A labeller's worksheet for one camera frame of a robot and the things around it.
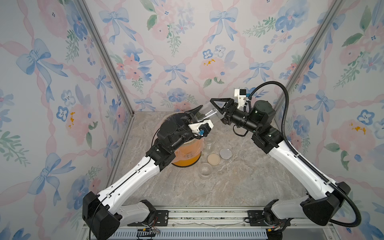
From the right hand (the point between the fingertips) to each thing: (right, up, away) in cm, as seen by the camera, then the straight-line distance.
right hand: (212, 104), depth 60 cm
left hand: (-3, -3, +2) cm, 4 cm away
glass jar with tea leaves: (+2, -19, +31) cm, 36 cm away
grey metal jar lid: (+13, -26, +38) cm, 48 cm away
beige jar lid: (+5, -29, +33) cm, 44 cm away
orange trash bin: (-11, -30, +30) cm, 44 cm away
